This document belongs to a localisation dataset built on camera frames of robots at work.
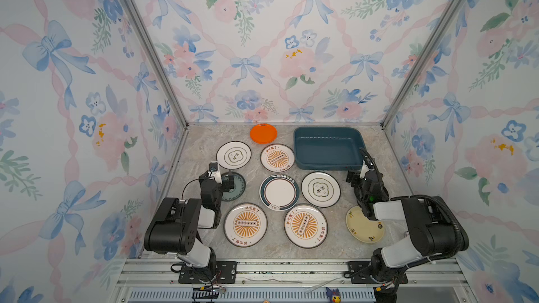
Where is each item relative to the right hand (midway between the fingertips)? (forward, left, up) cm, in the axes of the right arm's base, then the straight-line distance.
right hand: (364, 167), depth 93 cm
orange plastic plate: (+27, +46, -6) cm, 54 cm away
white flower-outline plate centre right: (-7, +19, -7) cm, 21 cm away
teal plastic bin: (+19, +11, -10) cm, 24 cm away
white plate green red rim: (-9, +38, -6) cm, 39 cm away
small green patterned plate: (-7, +56, -7) cm, 57 cm away
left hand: (-2, +64, +1) cm, 64 cm away
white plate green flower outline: (+11, +61, -6) cm, 62 cm away
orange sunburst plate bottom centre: (-23, +27, -7) cm, 36 cm away
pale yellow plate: (-24, +4, -8) cm, 26 cm away
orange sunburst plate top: (+10, +39, -7) cm, 41 cm away
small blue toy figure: (-46, +20, -5) cm, 50 cm away
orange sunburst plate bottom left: (-23, +52, -7) cm, 57 cm away
